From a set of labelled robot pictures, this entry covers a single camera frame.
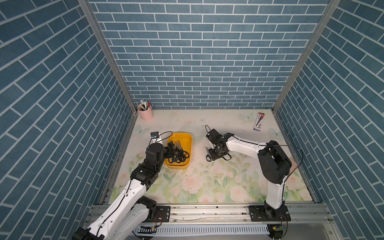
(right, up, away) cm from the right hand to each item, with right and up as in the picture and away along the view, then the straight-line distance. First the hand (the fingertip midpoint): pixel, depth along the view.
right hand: (214, 156), depth 93 cm
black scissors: (-22, +2, -1) cm, 22 cm away
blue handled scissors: (-26, -1, -2) cm, 26 cm away
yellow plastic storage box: (-19, +9, +9) cm, 23 cm away
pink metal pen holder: (-49, +27, +16) cm, 58 cm away
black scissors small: (-4, 0, 0) cm, 4 cm away
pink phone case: (+47, -5, -5) cm, 48 cm away
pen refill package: (+36, +22, +18) cm, 46 cm away
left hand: (-25, +11, -14) cm, 30 cm away
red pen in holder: (-47, +35, +15) cm, 60 cm away
